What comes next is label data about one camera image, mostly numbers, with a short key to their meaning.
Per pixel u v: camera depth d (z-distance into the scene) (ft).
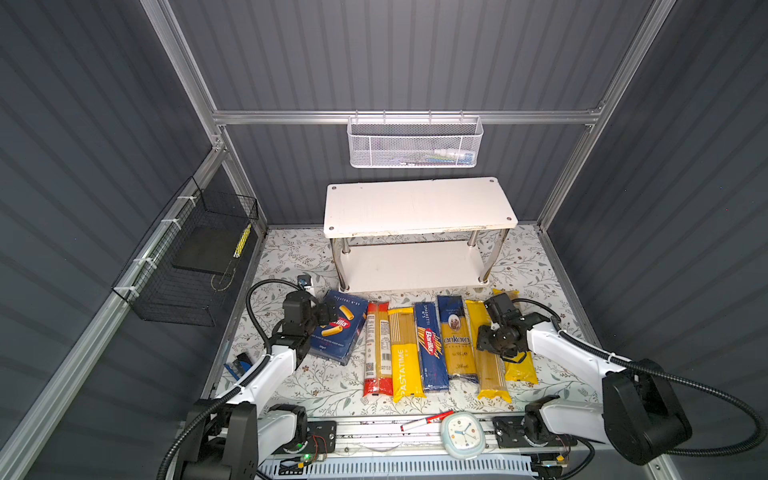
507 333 2.10
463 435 2.36
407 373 2.68
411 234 2.42
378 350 2.79
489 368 2.69
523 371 2.67
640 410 1.36
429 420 2.47
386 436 2.47
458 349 2.83
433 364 2.70
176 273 2.35
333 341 2.71
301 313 2.18
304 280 2.52
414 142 4.06
